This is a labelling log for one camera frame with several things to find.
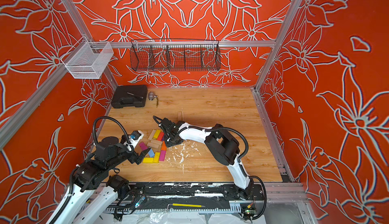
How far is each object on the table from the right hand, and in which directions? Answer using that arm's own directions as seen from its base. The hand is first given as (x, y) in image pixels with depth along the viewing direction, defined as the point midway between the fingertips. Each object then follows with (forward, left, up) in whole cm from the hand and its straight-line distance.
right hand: (168, 140), depth 89 cm
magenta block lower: (-8, +3, -1) cm, 9 cm away
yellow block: (+4, +8, 0) cm, 9 cm away
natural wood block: (+19, -5, -1) cm, 20 cm away
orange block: (-4, +3, -1) cm, 4 cm away
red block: (+3, +6, -1) cm, 7 cm away
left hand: (-8, +10, +16) cm, 21 cm away
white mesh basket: (+38, +51, +31) cm, 71 cm away
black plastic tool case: (+31, +32, +6) cm, 45 cm away
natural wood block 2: (-3, +9, 0) cm, 9 cm away
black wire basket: (+47, -2, +29) cm, 55 cm away
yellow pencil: (-32, -14, -2) cm, 35 cm away
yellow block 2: (-10, +6, 0) cm, 11 cm away
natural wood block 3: (-1, +7, -1) cm, 8 cm away
